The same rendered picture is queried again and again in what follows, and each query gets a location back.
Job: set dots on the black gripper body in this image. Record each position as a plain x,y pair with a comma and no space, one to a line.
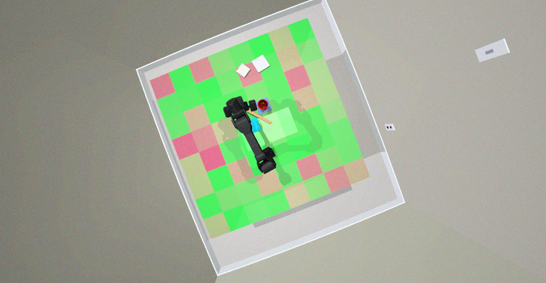
252,106

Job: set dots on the red cup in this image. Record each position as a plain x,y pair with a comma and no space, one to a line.
260,106

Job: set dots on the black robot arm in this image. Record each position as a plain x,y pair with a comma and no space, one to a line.
243,124

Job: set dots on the white flat slab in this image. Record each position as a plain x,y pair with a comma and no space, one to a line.
260,63

